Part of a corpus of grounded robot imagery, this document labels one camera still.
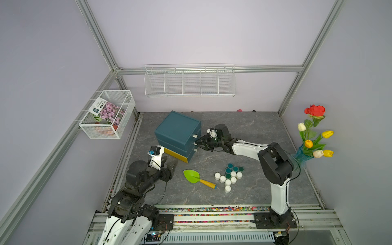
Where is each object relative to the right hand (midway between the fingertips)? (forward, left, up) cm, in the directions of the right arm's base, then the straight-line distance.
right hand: (195, 141), depth 89 cm
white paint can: (-17, -13, -11) cm, 24 cm away
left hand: (-18, +9, +12) cm, 24 cm away
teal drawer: (-8, +5, +2) cm, 10 cm away
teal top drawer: (+1, +3, +9) cm, 9 cm away
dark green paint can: (-11, -21, -10) cm, 25 cm away
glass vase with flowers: (-13, -55, +12) cm, 58 cm away
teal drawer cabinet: (0, +15, +9) cm, 17 cm away
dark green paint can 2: (-13, -24, -10) cm, 29 cm away
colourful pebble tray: (-36, -10, -14) cm, 40 cm away
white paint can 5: (-19, -22, -10) cm, 31 cm away
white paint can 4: (-16, -26, -10) cm, 32 cm away
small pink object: (+39, -35, -13) cm, 54 cm away
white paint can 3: (-15, -22, -10) cm, 29 cm away
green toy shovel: (-16, +1, -13) cm, 21 cm away
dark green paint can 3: (-17, -19, -10) cm, 27 cm away
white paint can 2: (-19, -16, -10) cm, 26 cm away
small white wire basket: (-3, +47, +17) cm, 50 cm away
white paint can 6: (-20, -18, -10) cm, 29 cm away
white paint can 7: (-24, -18, -9) cm, 31 cm away
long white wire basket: (+43, -13, +14) cm, 47 cm away
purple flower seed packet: (+4, +41, +21) cm, 46 cm away
